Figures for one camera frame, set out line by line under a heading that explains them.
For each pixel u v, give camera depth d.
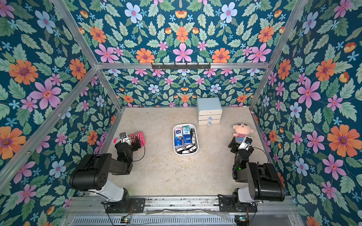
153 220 0.70
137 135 0.94
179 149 0.88
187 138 0.93
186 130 0.98
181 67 0.94
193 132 0.99
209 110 0.99
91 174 0.46
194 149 0.88
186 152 0.87
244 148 0.75
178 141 0.93
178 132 0.97
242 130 0.96
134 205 0.73
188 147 0.89
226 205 0.74
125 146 0.73
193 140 0.93
